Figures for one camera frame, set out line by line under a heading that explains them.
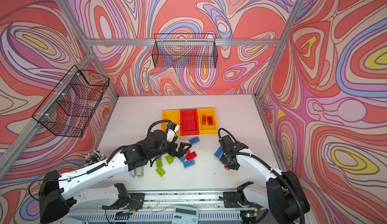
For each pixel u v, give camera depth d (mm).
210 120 1015
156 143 542
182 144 643
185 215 677
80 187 432
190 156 884
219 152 886
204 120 1038
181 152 651
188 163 846
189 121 1036
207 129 959
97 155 714
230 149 638
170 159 861
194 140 931
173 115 1013
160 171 818
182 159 863
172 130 635
